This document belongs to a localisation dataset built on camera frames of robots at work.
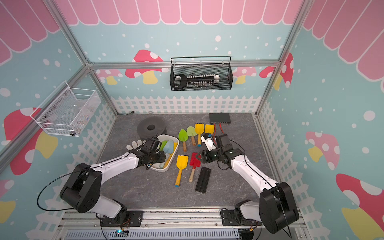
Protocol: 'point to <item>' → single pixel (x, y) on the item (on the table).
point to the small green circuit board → (120, 233)
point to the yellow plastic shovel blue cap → (199, 129)
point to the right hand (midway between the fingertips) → (200, 155)
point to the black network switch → (219, 118)
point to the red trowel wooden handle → (195, 163)
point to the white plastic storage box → (156, 167)
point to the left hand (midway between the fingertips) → (163, 159)
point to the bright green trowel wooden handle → (183, 136)
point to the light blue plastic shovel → (168, 148)
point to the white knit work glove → (137, 145)
